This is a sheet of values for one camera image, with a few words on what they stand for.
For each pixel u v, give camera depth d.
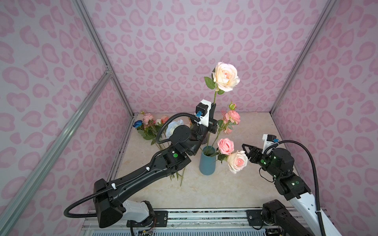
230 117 0.63
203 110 0.43
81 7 0.69
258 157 0.63
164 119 1.10
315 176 0.53
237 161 0.48
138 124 1.06
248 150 0.68
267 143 0.64
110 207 0.37
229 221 0.73
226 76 0.40
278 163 0.53
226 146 0.50
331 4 0.68
